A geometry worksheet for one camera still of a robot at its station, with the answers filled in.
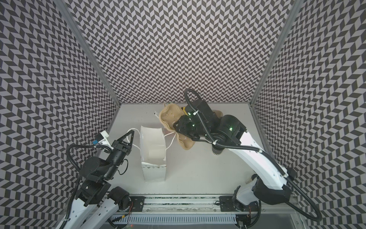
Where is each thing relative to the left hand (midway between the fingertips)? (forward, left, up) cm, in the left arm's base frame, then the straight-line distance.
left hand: (136, 132), depth 62 cm
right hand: (-3, -18, +3) cm, 19 cm away
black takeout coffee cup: (+4, -40, -24) cm, 47 cm away
